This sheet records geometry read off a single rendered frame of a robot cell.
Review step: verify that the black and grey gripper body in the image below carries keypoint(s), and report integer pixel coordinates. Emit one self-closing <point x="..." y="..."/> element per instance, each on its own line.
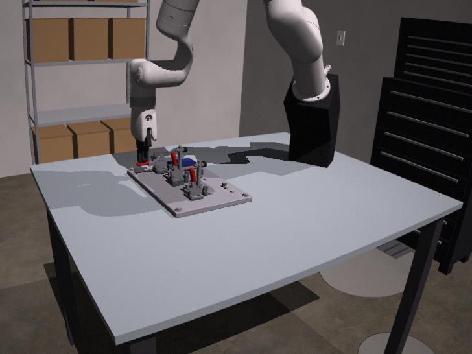
<point x="141" y="119"/>

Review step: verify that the black toggle clamp with red handle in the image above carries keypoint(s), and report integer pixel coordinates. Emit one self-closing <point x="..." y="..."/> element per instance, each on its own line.
<point x="175" y="177"/>

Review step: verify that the blue rectangular block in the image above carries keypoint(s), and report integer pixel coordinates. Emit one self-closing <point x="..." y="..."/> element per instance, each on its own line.
<point x="186" y="163"/>

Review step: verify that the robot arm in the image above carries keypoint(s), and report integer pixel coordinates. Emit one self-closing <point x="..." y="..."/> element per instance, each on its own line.
<point x="294" y="27"/>

